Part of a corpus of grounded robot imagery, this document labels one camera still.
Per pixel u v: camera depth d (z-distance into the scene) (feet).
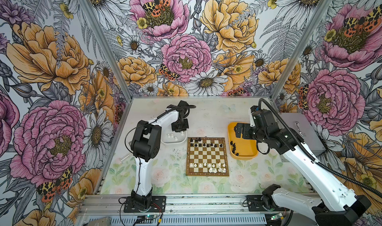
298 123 2.84
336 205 1.25
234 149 3.04
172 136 3.19
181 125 2.86
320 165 1.37
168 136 3.22
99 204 2.49
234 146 3.09
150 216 2.34
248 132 2.11
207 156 2.92
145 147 1.80
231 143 3.09
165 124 2.10
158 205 2.41
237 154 2.88
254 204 2.42
